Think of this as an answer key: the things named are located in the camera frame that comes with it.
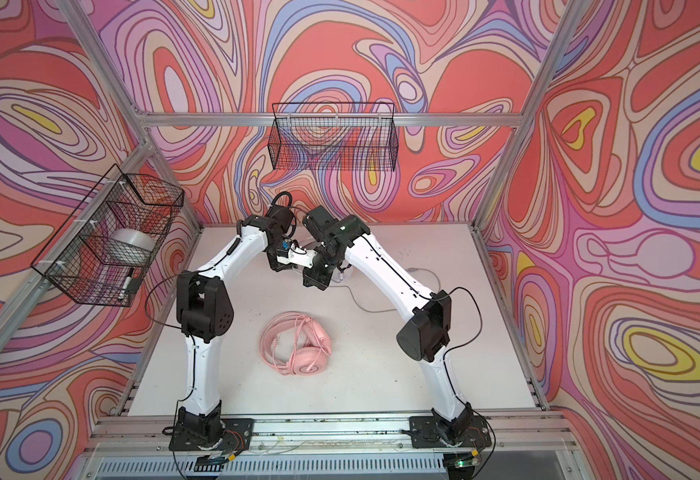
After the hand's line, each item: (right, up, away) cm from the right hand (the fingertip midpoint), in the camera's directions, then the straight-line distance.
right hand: (314, 285), depth 79 cm
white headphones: (+8, +4, -10) cm, 13 cm away
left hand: (-6, +6, +17) cm, 19 cm away
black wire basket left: (-48, +10, -9) cm, 50 cm away
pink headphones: (-1, -19, -3) cm, 19 cm away
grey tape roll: (-42, +10, -9) cm, 45 cm away
